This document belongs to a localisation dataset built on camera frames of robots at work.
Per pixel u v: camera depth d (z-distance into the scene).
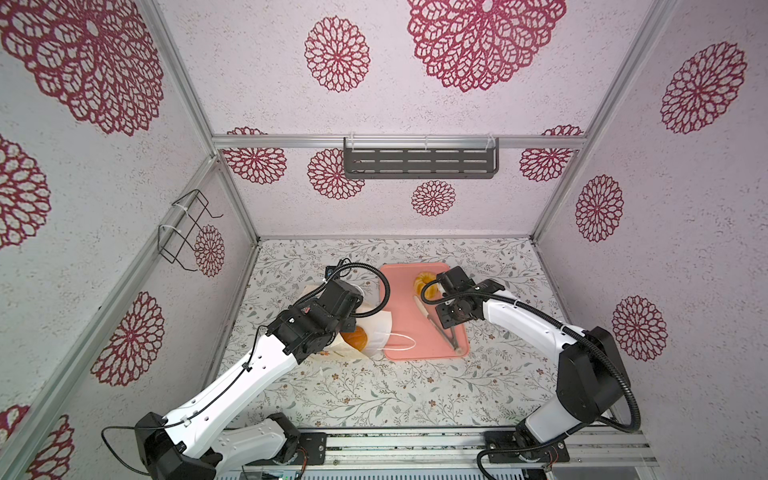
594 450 0.75
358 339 0.85
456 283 0.69
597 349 0.45
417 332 0.92
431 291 0.75
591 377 0.44
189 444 0.38
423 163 0.99
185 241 0.76
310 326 0.50
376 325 0.92
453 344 0.88
